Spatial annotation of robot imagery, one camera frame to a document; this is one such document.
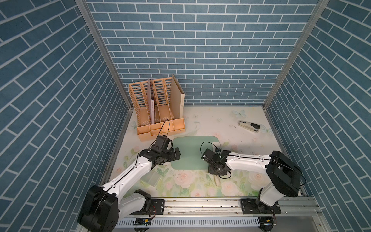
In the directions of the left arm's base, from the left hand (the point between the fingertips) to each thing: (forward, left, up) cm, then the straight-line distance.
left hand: (177, 155), depth 84 cm
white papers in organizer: (+24, +16, +19) cm, 35 cm away
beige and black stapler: (+24, -53, -4) cm, 58 cm away
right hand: (-6, -21, -8) cm, 24 cm away
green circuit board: (-31, +16, -10) cm, 36 cm away
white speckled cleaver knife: (-12, -23, -6) cm, 27 cm away
